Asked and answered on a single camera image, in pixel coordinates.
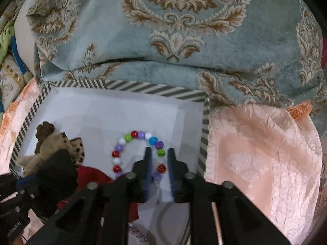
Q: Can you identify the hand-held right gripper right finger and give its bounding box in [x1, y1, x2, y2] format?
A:
[167, 148, 292, 245]

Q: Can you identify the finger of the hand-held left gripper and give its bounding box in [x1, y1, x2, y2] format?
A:
[0, 189, 45, 210]
[0, 174, 41, 192]

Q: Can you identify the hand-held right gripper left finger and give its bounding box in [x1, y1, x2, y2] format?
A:
[26, 147, 154, 245]

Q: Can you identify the black scrunchie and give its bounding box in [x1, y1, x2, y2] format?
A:
[37, 149, 79, 218]

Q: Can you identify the multicoloured bead bracelet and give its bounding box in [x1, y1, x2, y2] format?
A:
[112, 130, 168, 182]

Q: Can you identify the striped white cardboard box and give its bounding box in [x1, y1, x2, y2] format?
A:
[9, 80, 211, 245]

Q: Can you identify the beige scrunchie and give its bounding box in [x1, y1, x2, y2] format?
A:
[17, 132, 67, 177]

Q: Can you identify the dark brown scrunchie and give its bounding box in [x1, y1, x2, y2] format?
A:
[35, 121, 56, 146]

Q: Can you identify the red scrunchie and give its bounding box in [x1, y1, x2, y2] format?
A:
[55, 165, 140, 223]

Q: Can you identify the leopard print scrunchie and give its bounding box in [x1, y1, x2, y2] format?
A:
[68, 138, 85, 167]

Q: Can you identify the pink quilted bedspread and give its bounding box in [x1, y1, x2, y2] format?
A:
[0, 78, 324, 245]

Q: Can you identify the cream embroidered cloth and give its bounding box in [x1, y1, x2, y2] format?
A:
[0, 55, 27, 101]

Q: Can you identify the blue cloth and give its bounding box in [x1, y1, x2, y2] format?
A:
[10, 35, 30, 76]

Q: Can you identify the teal damask blanket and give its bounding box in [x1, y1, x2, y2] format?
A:
[26, 0, 327, 109]

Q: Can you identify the green braided cloth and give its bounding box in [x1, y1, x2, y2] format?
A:
[0, 20, 16, 62]

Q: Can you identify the white pillow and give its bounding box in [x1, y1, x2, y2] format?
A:
[13, 11, 39, 72]

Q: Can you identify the orange patterned cloth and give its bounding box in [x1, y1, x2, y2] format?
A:
[286, 100, 312, 120]

